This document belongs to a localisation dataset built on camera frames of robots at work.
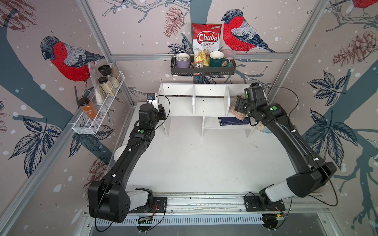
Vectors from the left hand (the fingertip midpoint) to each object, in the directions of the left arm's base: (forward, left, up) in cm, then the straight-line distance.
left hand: (163, 101), depth 78 cm
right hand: (-1, -42, 0) cm, 42 cm away
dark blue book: (-1, -40, -16) cm, 43 cm away
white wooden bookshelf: (+7, -26, -7) cm, 28 cm away
